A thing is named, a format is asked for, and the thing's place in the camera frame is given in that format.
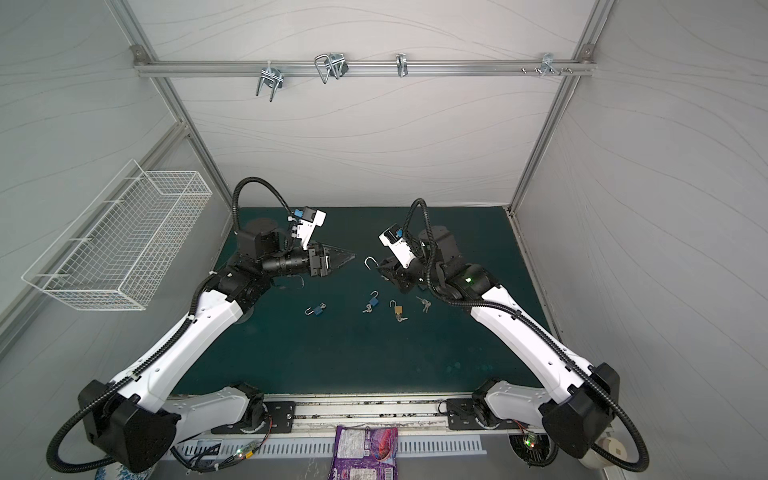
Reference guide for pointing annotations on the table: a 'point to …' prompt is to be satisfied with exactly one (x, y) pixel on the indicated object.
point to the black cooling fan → (534, 449)
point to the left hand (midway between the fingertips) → (353, 251)
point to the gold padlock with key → (398, 310)
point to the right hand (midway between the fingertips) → (390, 255)
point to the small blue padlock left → (317, 310)
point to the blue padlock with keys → (374, 301)
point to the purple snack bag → (365, 453)
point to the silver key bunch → (426, 303)
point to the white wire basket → (117, 253)
